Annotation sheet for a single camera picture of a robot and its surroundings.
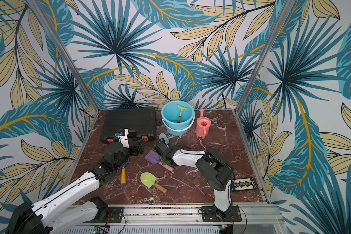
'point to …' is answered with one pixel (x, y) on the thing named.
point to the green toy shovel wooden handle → (148, 179)
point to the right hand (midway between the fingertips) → (167, 154)
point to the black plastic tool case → (141, 123)
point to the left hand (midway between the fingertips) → (138, 141)
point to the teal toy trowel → (162, 135)
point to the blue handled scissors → (159, 122)
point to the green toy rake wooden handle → (179, 117)
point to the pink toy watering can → (203, 125)
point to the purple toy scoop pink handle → (154, 158)
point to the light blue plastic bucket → (170, 112)
